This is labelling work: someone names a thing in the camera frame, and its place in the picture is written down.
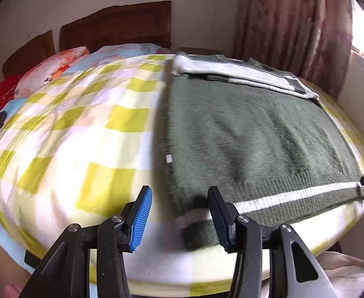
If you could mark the yellow checked cloth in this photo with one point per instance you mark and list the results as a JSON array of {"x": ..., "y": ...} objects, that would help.
[{"x": 76, "y": 130}]

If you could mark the green knit sweater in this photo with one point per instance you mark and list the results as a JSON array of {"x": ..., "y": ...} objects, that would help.
[{"x": 247, "y": 136}]

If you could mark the orange floral pillow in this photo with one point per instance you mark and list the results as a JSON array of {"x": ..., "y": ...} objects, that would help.
[{"x": 48, "y": 71}]

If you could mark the small wooden headboard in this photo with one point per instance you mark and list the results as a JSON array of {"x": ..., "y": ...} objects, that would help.
[{"x": 30, "y": 52}]

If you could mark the blue floral pillow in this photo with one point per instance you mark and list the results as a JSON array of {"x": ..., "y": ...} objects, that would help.
[{"x": 116, "y": 51}]

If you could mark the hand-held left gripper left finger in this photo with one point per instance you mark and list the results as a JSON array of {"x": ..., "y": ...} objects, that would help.
[{"x": 140, "y": 220}]

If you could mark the pink floral curtain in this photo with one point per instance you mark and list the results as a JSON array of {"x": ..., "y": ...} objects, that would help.
[{"x": 287, "y": 21}]

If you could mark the large wooden headboard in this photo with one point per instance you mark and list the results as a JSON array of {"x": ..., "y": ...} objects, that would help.
[{"x": 116, "y": 28}]

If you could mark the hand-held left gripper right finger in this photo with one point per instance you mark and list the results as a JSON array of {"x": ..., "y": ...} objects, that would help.
[{"x": 220, "y": 223}]

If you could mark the dark wooden nightstand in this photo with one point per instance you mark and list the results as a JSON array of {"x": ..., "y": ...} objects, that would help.
[{"x": 200, "y": 51}]

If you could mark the person's white clothing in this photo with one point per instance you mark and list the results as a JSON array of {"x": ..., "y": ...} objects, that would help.
[{"x": 346, "y": 273}]

